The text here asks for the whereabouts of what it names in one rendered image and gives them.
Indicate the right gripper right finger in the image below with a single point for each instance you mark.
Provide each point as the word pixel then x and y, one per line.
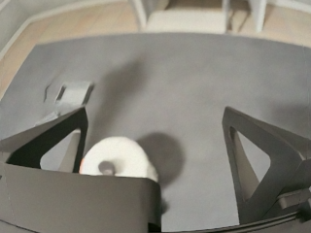
pixel 290 163

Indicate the white cylinder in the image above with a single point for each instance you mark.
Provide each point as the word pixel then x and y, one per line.
pixel 114 158

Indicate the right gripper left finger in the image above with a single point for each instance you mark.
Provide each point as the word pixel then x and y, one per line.
pixel 27 147

